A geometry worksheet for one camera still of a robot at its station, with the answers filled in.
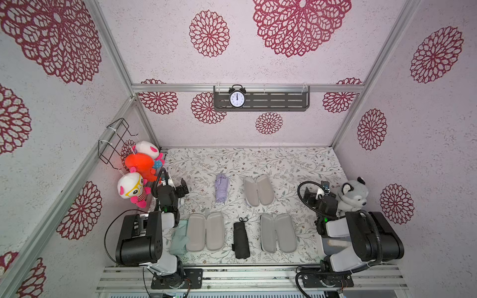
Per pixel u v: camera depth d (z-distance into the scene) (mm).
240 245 816
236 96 897
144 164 876
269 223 894
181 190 834
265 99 939
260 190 1001
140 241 455
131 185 791
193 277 735
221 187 980
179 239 808
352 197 780
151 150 939
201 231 868
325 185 785
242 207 947
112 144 754
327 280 684
